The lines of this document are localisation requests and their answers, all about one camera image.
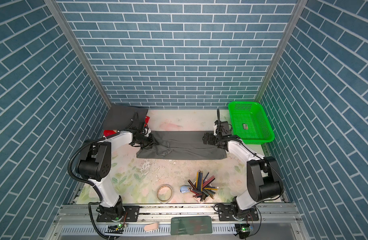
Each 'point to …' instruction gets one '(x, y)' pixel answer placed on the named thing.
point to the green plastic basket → (249, 122)
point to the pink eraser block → (151, 226)
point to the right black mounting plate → (226, 213)
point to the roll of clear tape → (164, 193)
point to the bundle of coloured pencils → (201, 188)
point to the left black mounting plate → (131, 214)
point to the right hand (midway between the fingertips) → (208, 137)
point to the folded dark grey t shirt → (120, 117)
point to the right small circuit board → (243, 229)
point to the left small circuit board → (115, 229)
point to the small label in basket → (245, 126)
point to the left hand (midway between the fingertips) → (158, 143)
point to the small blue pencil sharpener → (184, 189)
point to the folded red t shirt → (106, 132)
